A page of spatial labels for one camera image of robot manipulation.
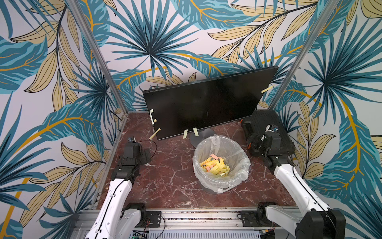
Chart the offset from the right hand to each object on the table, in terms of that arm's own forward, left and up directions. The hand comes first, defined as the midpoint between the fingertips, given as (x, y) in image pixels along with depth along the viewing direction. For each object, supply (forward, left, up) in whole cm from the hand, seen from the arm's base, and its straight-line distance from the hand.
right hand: (257, 136), depth 83 cm
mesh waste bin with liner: (-12, +15, 0) cm, 20 cm away
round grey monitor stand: (+14, +28, -15) cm, 35 cm away
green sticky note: (+4, +40, -2) cm, 41 cm away
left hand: (-8, +66, -4) cm, 66 cm away
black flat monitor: (+30, +39, -5) cm, 50 cm away
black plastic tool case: (+24, -14, -12) cm, 30 cm away
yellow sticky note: (0, +53, +9) cm, 54 cm away
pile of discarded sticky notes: (-10, +24, -13) cm, 29 cm away
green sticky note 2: (+6, +34, -3) cm, 35 cm away
